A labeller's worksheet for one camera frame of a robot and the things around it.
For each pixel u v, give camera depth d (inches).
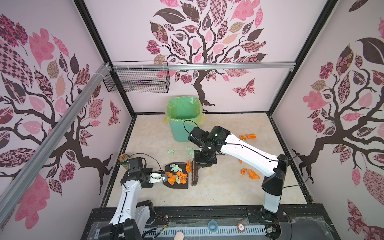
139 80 48.0
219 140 19.1
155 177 28.7
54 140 20.8
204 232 27.5
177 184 32.6
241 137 41.4
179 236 26.4
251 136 41.8
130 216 16.9
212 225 28.0
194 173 30.8
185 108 39.8
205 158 23.7
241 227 27.8
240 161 19.4
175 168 34.3
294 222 28.3
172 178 33.1
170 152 38.0
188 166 34.5
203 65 37.3
